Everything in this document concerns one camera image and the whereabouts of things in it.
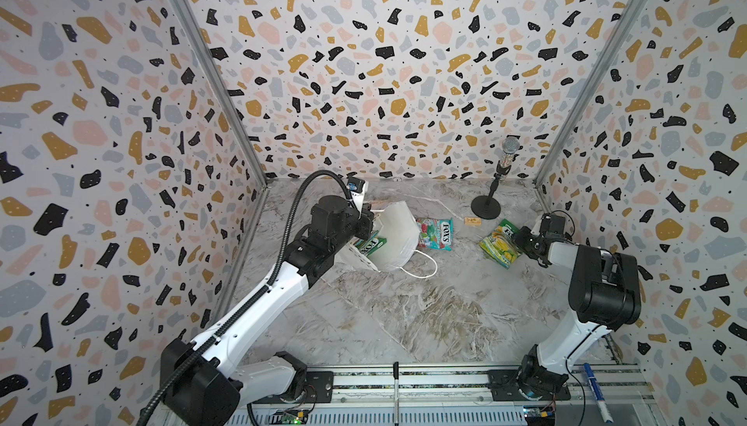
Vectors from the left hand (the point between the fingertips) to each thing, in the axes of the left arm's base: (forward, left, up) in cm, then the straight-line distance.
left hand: (369, 200), depth 73 cm
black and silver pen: (-34, -6, -31) cm, 47 cm away
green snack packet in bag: (+2, 0, -23) cm, 23 cm away
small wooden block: (+16, -37, -32) cm, 51 cm away
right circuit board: (-43, -42, -32) cm, 68 cm away
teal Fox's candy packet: (+10, -22, -29) cm, 38 cm away
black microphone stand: (+23, -44, -31) cm, 59 cm away
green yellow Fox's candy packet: (+3, -42, -28) cm, 51 cm away
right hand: (+9, -48, -26) cm, 55 cm away
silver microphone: (+20, -41, +1) cm, 46 cm away
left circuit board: (-42, +20, -31) cm, 56 cm away
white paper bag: (+4, -9, -19) cm, 21 cm away
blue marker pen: (-43, -57, -29) cm, 77 cm away
